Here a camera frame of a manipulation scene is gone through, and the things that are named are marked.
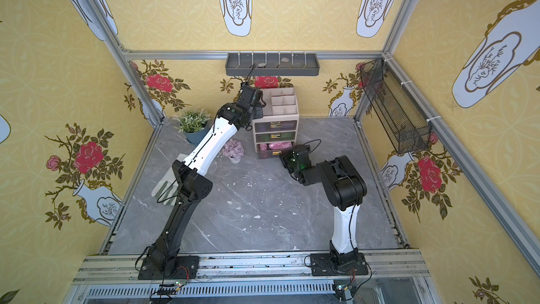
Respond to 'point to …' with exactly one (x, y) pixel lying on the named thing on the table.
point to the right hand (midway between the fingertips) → (276, 155)
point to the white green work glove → (166, 190)
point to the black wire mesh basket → (405, 125)
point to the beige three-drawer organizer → (281, 104)
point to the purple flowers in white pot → (233, 150)
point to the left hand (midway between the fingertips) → (259, 109)
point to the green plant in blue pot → (193, 122)
